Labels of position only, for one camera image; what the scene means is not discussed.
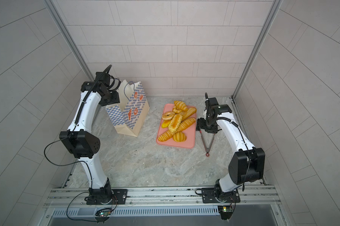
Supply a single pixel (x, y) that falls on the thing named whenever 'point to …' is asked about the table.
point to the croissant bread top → (181, 105)
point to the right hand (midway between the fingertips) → (201, 128)
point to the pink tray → (189, 130)
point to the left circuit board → (103, 213)
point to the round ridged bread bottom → (179, 136)
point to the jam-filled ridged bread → (174, 123)
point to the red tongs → (207, 150)
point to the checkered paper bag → (128, 115)
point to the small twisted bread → (176, 110)
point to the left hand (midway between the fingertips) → (117, 98)
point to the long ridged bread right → (184, 125)
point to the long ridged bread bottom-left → (165, 135)
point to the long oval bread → (187, 113)
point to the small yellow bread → (165, 123)
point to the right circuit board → (226, 212)
